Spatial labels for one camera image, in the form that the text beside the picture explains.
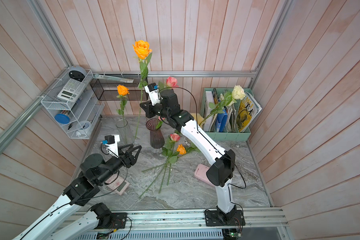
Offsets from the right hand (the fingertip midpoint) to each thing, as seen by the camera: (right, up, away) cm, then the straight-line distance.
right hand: (139, 104), depth 72 cm
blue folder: (+48, -7, +24) cm, 54 cm away
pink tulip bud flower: (+8, -9, +13) cm, 18 cm away
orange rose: (+21, -26, +24) cm, 41 cm away
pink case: (+32, -39, +15) cm, 53 cm away
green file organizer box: (+51, -1, +21) cm, 56 cm away
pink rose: (+13, -28, +24) cm, 39 cm away
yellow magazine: (+66, +1, +26) cm, 71 cm away
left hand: (+1, -21, -5) cm, 21 cm away
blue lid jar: (-42, -6, +5) cm, 43 cm away
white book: (+39, +7, +22) cm, 45 cm away
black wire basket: (-31, +15, +32) cm, 47 cm away
